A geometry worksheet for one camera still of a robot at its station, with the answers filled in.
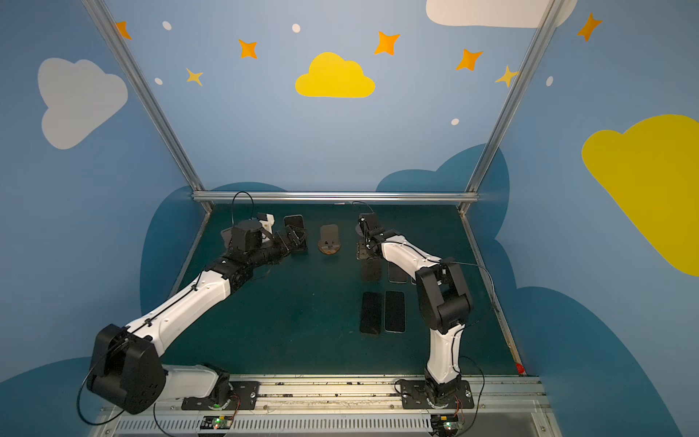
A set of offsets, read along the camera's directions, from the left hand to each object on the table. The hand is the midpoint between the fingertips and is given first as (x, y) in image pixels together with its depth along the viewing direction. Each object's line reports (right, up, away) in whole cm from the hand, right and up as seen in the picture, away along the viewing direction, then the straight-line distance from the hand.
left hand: (305, 238), depth 80 cm
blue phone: (+31, -14, +19) cm, 38 cm away
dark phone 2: (+21, -28, +13) cm, 37 cm away
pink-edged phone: (-7, +6, +18) cm, 20 cm away
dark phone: (+22, -12, +21) cm, 33 cm away
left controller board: (-22, -48, -10) cm, 54 cm away
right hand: (+22, -4, +18) cm, 28 cm away
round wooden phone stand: (+5, -5, +26) cm, 27 cm away
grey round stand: (-33, +1, +19) cm, 38 cm away
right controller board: (+39, -49, -9) cm, 63 cm away
